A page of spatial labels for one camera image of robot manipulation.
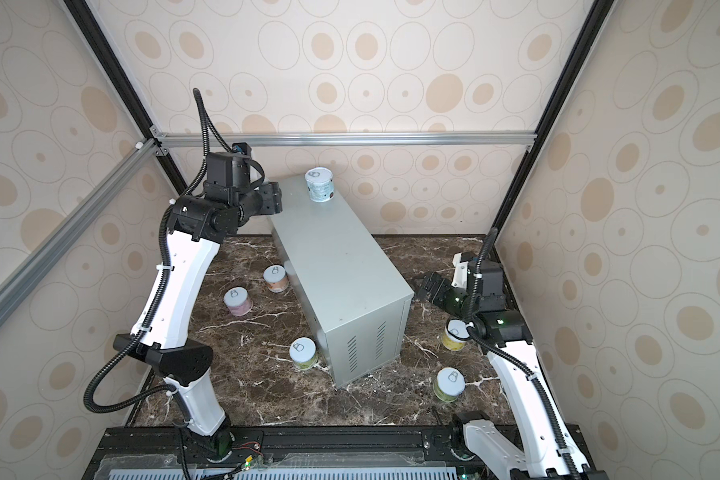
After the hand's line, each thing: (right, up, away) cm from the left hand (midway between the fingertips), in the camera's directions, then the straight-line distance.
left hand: (272, 185), depth 69 cm
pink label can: (-19, -30, +26) cm, 44 cm away
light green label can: (+4, -44, +16) cm, 47 cm away
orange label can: (-9, -23, +33) cm, 42 cm away
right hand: (+37, -23, +5) cm, 44 cm away
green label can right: (+44, -50, +11) cm, 67 cm away
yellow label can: (+48, -39, +19) cm, 65 cm away
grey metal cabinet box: (+20, -26, -7) cm, 34 cm away
